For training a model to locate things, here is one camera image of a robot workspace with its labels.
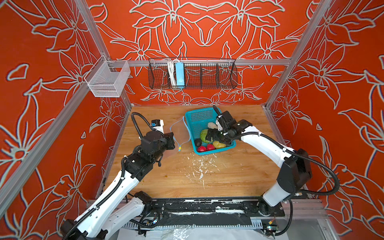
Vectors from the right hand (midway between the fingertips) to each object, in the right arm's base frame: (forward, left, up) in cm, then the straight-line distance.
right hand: (209, 138), depth 83 cm
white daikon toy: (+17, -4, -9) cm, 19 cm away
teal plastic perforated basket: (+23, +5, -12) cm, 26 cm away
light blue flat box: (+34, +16, +20) cm, 42 cm away
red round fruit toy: (-1, -1, -9) cm, 9 cm away
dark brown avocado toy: (+3, +6, -8) cm, 10 cm away
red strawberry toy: (-1, +4, -10) cm, 11 cm away
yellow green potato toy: (+1, -6, -9) cm, 11 cm away
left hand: (-4, +19, +12) cm, 23 cm away
